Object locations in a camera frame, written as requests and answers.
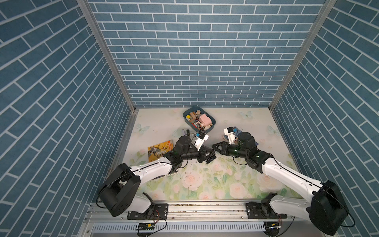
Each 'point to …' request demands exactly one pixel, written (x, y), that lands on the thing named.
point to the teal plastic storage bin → (205, 112)
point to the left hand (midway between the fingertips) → (216, 153)
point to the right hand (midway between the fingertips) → (214, 147)
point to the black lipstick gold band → (188, 132)
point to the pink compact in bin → (205, 120)
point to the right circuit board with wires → (272, 228)
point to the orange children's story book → (156, 152)
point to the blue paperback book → (237, 131)
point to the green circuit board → (146, 226)
